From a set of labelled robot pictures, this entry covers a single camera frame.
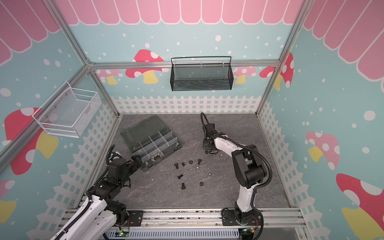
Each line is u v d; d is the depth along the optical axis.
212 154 0.96
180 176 0.89
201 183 0.85
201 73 0.94
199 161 0.94
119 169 0.61
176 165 0.92
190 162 0.94
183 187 0.84
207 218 0.76
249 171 0.49
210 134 0.76
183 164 0.93
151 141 1.01
